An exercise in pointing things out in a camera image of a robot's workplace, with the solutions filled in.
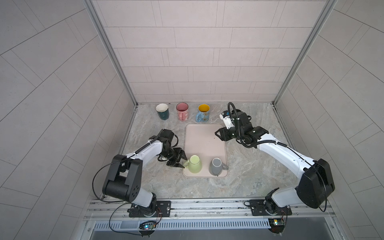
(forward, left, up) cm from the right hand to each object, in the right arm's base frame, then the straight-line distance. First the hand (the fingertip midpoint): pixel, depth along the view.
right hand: (217, 132), depth 81 cm
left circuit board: (-38, +35, -12) cm, 53 cm away
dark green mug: (+23, +33, -5) cm, 41 cm away
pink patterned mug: (+23, +20, -5) cm, 31 cm away
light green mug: (-14, +14, -7) cm, 21 cm away
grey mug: (-16, +2, -7) cm, 18 cm away
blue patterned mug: (+20, +6, -7) cm, 22 cm away
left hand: (-9, +16, -10) cm, 21 cm away
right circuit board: (-41, -23, -18) cm, 51 cm away
